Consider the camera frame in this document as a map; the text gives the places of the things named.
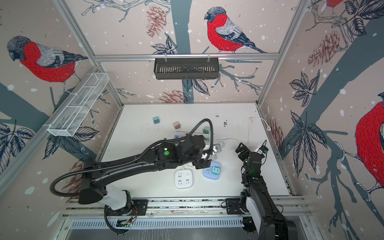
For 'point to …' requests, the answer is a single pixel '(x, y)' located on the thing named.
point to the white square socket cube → (183, 178)
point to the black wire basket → (186, 69)
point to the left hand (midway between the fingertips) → (207, 148)
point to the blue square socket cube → (207, 172)
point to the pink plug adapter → (176, 125)
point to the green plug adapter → (206, 129)
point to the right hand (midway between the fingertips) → (244, 148)
